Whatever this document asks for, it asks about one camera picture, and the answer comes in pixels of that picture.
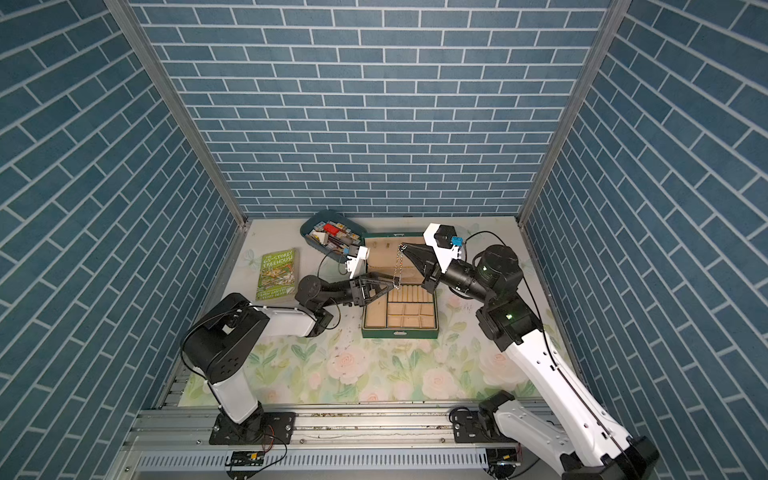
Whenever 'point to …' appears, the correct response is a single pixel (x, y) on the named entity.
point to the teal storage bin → (333, 236)
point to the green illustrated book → (278, 275)
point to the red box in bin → (331, 229)
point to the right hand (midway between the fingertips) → (408, 249)
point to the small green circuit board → (250, 458)
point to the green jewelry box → (406, 311)
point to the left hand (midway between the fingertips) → (398, 294)
